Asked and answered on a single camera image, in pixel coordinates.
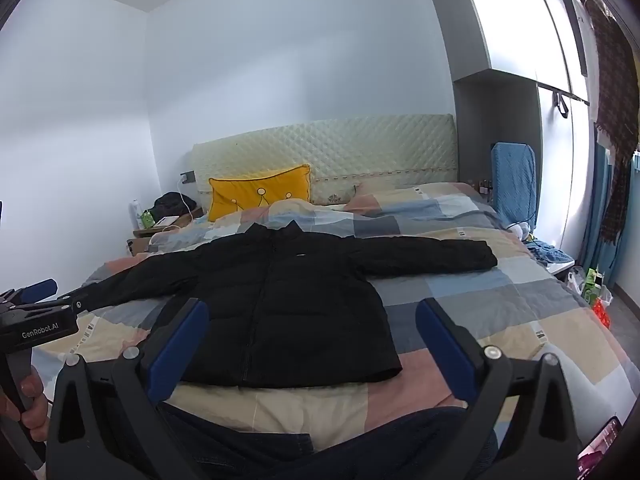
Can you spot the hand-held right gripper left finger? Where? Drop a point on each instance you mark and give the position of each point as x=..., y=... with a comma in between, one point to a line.
x=176, y=355

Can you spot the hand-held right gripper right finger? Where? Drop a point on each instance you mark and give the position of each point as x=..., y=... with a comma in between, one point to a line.
x=447, y=355

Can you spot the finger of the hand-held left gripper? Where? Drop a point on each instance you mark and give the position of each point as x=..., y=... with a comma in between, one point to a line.
x=80, y=300
x=39, y=290

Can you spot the black puffer jacket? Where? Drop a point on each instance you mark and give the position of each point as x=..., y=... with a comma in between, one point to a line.
x=300, y=305

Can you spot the blue clothes pile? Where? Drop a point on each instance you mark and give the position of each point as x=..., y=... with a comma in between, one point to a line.
x=550, y=254

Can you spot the black clothes hanger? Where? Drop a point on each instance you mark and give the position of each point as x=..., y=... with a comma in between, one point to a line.
x=561, y=102

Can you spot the person's left hand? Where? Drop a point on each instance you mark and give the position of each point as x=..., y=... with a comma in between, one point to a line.
x=35, y=410

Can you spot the patchwork checked duvet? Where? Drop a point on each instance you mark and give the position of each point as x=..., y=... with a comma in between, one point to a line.
x=500, y=305

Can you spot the brown cardboard box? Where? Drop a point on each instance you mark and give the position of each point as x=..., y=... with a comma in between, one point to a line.
x=137, y=246

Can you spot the white bottle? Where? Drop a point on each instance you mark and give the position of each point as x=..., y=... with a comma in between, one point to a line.
x=136, y=215

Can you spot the green packet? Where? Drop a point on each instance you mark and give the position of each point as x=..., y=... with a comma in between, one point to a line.
x=147, y=219

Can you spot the white flat box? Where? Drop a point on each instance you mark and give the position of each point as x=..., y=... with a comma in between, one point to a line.
x=166, y=221

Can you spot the black bag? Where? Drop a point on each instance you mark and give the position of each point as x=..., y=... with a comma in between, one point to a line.
x=172, y=203

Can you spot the wooden nightstand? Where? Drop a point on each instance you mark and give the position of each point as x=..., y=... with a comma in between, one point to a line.
x=187, y=220

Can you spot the white plastic bag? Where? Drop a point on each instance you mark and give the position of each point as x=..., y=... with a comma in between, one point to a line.
x=592, y=290

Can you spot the smartphone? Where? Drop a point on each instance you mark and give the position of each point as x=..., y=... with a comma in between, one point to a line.
x=600, y=447

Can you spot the yellow pillow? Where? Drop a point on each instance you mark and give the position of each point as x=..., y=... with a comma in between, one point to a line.
x=250, y=192

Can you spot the blue cloth-covered chair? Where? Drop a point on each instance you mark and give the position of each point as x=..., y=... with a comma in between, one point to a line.
x=512, y=185

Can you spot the blue curtain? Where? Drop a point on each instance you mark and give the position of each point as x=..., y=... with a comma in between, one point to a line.
x=597, y=220

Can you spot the cream quilted headboard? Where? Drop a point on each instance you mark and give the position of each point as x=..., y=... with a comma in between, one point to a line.
x=350, y=155

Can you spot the brown plaid scarf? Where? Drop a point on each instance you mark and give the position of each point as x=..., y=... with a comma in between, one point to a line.
x=612, y=110

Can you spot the grey white wardrobe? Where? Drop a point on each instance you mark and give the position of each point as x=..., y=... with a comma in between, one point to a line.
x=500, y=25

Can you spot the grey wall socket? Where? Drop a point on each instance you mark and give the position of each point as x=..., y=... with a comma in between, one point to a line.
x=187, y=177

